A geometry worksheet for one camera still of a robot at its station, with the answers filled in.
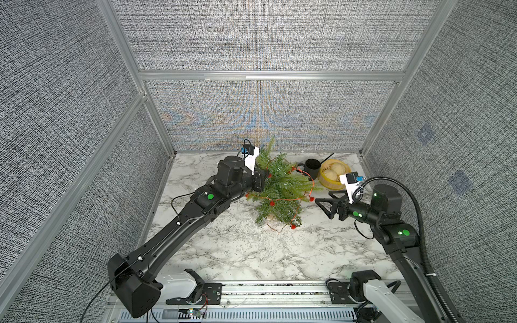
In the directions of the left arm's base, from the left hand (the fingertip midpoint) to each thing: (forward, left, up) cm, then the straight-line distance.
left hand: (273, 170), depth 68 cm
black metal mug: (+22, -23, -25) cm, 41 cm away
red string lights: (-12, -7, -18) cm, 23 cm away
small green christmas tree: (-4, -5, -5) cm, 8 cm away
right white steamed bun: (+23, -38, -28) cm, 53 cm away
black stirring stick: (+22, -30, -19) cm, 42 cm away
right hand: (-7, -17, -5) cm, 19 cm away
